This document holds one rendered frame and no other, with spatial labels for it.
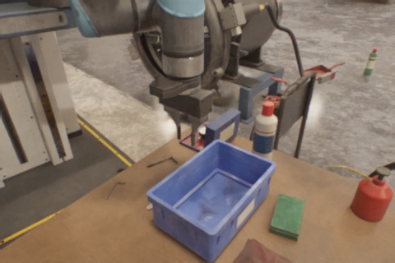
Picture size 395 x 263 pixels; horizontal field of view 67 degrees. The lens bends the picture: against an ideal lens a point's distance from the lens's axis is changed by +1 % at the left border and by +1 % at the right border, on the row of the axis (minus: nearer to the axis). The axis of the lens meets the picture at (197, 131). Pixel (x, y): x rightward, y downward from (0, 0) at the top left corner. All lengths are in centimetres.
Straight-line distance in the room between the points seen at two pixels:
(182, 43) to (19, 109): 81
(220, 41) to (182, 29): 110
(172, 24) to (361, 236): 68
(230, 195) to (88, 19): 58
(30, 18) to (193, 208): 67
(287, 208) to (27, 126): 98
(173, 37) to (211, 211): 47
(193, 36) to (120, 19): 16
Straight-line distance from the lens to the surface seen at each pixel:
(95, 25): 68
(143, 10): 70
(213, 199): 87
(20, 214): 121
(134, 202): 89
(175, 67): 63
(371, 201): 89
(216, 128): 96
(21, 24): 96
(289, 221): 82
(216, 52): 171
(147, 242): 79
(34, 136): 134
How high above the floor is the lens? 109
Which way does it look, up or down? 32 degrees down
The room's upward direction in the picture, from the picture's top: straight up
